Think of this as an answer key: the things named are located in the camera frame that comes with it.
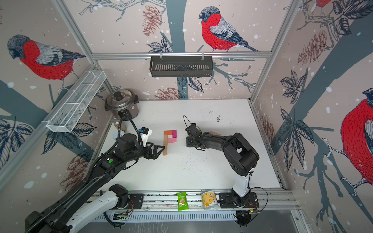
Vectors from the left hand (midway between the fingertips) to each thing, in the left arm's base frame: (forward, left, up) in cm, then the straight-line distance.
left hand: (160, 143), depth 75 cm
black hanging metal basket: (+57, -9, +9) cm, 58 cm away
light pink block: (+12, -3, -18) cm, 22 cm away
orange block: (+18, 0, -18) cm, 26 cm away
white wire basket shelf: (+8, +47, +12) cm, 49 cm away
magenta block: (+17, -4, -19) cm, 26 cm away
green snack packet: (-24, -12, -17) cm, 32 cm away
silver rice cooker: (+30, +30, -1) cm, 42 cm away
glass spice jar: (+20, +34, -9) cm, 40 cm away
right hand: (+12, -15, -18) cm, 27 cm away
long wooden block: (+12, +2, -19) cm, 23 cm away
